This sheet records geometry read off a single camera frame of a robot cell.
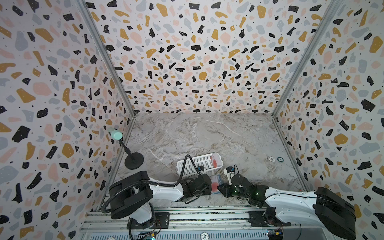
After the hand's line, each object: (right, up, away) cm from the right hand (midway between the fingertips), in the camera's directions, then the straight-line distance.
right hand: (217, 187), depth 80 cm
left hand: (0, 0, +1) cm, 1 cm away
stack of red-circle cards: (0, +12, +10) cm, 16 cm away
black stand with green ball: (-51, +11, +12) cm, 53 cm away
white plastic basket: (-2, +10, +14) cm, 17 cm away
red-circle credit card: (-1, +1, +4) cm, 4 cm away
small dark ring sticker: (+43, +11, +17) cm, 48 cm away
